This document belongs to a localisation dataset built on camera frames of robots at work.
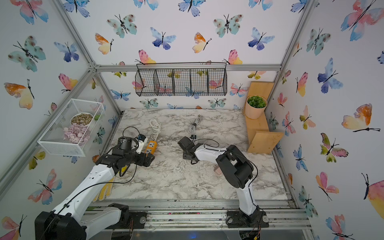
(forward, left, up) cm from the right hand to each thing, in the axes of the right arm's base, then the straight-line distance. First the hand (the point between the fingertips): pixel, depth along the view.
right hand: (189, 153), depth 96 cm
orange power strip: (+2, +24, +2) cm, 24 cm away
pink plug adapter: (-10, -18, 0) cm, 21 cm away
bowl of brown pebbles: (-3, +47, +33) cm, 58 cm away
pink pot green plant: (+28, -42, +16) cm, 53 cm away
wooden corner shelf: (+3, -41, +14) cm, 43 cm away
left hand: (-8, +21, +12) cm, 25 cm away
